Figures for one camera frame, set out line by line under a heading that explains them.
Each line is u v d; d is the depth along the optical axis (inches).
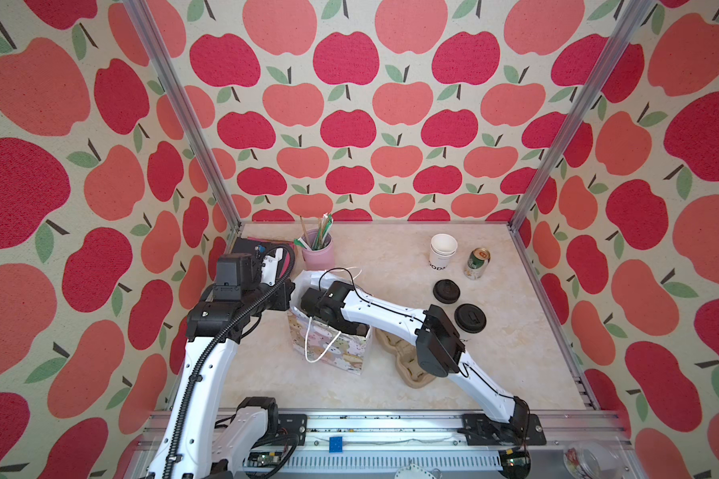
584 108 33.8
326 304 25.5
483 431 28.8
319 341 28.8
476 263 38.8
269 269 24.5
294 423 29.8
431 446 28.8
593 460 27.6
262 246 23.9
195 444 14.9
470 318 32.3
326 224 37.6
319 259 38.7
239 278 20.8
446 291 39.6
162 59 30.2
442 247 39.5
